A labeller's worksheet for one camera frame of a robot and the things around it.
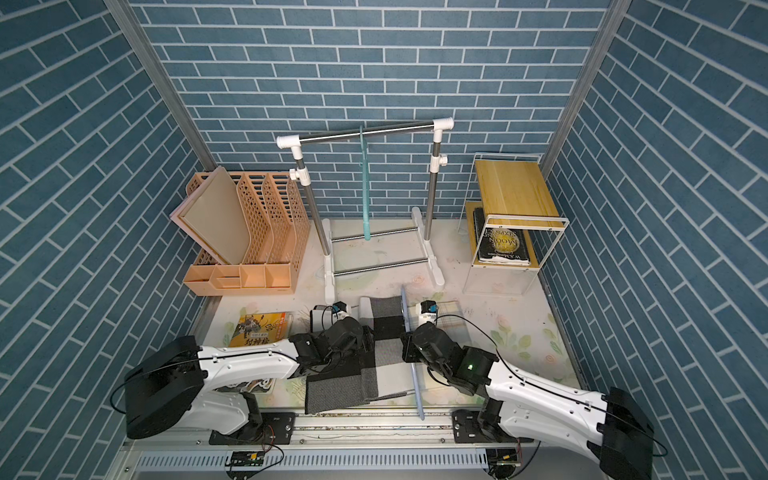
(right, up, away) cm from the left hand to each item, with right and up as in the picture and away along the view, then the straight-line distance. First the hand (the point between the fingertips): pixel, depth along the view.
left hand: (377, 342), depth 84 cm
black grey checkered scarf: (0, -7, -5) cm, 8 cm away
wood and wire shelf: (+34, +33, -8) cm, 49 cm away
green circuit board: (-31, -24, -12) cm, 41 cm away
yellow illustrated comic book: (-36, +2, +6) cm, 37 cm away
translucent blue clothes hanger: (+11, -13, -12) cm, 21 cm away
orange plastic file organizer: (-41, +34, +32) cm, 62 cm away
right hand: (+7, +3, -6) cm, 10 cm away
